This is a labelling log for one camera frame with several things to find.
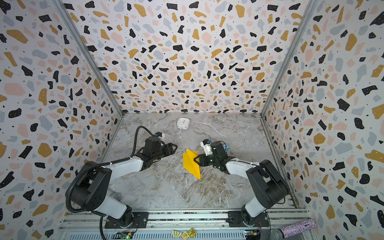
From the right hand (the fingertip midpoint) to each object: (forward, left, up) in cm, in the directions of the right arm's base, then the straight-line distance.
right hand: (194, 157), depth 88 cm
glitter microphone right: (-35, -42, -4) cm, 55 cm away
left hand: (+6, +12, +2) cm, 14 cm away
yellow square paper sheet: (-1, +3, -8) cm, 8 cm away
